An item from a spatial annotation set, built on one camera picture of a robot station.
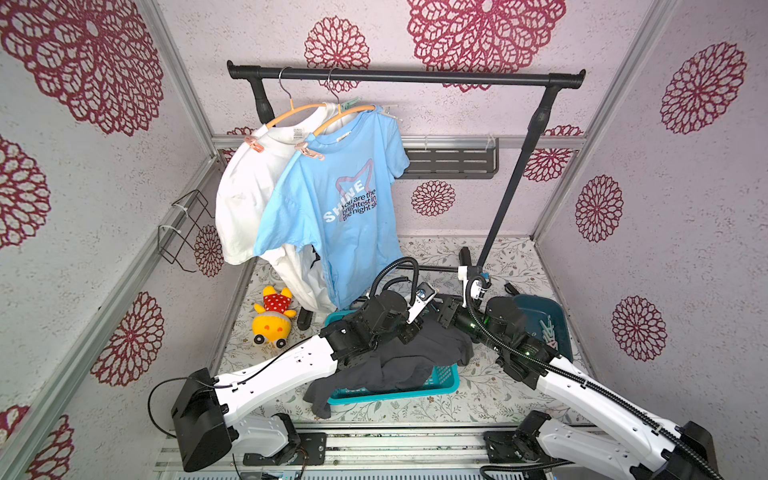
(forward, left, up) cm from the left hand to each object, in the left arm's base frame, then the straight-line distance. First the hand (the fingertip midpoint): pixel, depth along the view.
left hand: (418, 308), depth 73 cm
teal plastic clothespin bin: (+13, -43, -24) cm, 51 cm away
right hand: (0, -1, +6) cm, 6 cm away
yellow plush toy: (+4, +42, -16) cm, 45 cm away
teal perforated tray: (-12, -8, -19) cm, 24 cm away
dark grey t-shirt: (-10, +3, -12) cm, 16 cm away
